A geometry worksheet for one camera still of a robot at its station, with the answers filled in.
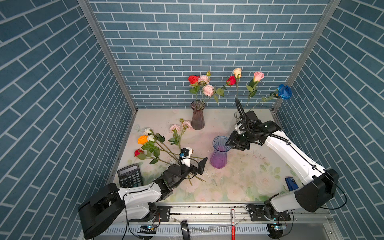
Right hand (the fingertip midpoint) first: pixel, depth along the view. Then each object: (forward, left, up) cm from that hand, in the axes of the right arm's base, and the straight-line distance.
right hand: (228, 145), depth 77 cm
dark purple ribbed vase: (+31, +19, -16) cm, 40 cm away
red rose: (+38, +22, +13) cm, 46 cm away
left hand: (-6, +13, -3) cm, 14 cm away
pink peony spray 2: (+20, +32, -17) cm, 42 cm away
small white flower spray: (+10, +47, -18) cm, 51 cm away
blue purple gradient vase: (+1, +4, -16) cm, 16 cm away
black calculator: (-14, +54, -18) cm, 59 cm away
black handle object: (-36, +19, -16) cm, 44 cm away
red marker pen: (-33, -4, -19) cm, 39 cm away
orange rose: (+10, +54, -16) cm, 57 cm away
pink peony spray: (+29, +13, +13) cm, 34 cm away
